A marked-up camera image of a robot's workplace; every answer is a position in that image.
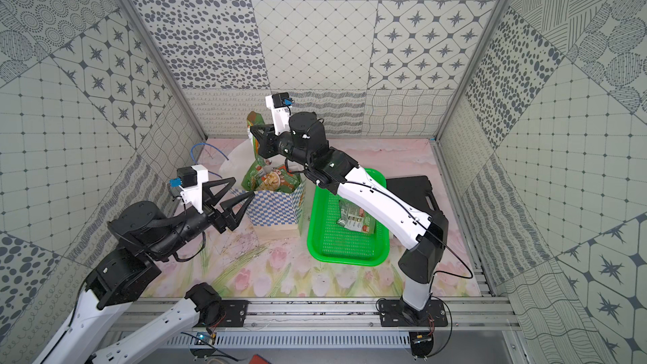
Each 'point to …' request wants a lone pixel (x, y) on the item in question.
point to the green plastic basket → (330, 243)
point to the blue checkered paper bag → (275, 214)
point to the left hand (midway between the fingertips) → (238, 180)
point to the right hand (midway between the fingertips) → (252, 132)
